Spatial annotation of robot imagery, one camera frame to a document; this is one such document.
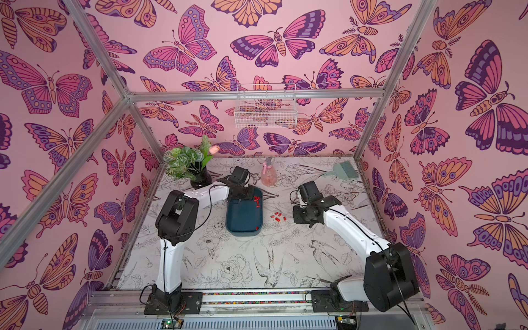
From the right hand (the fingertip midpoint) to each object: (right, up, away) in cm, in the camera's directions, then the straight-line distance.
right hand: (294, 217), depth 85 cm
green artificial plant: (-45, +23, -1) cm, 50 cm away
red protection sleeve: (-7, -3, +10) cm, 12 cm away
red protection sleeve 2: (-9, -2, +11) cm, 14 cm away
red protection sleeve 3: (-5, -1, +12) cm, 13 cm away
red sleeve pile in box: (-17, +5, +16) cm, 23 cm away
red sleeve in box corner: (-16, -6, +7) cm, 18 cm away
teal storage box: (-22, -2, +10) cm, 24 cm away
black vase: (-41, +17, +10) cm, 45 cm away
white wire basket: (-12, +49, +10) cm, 52 cm away
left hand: (-17, +8, +18) cm, 26 cm away
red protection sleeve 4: (-3, -3, +10) cm, 11 cm away
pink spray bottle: (-11, +18, +32) cm, 38 cm away
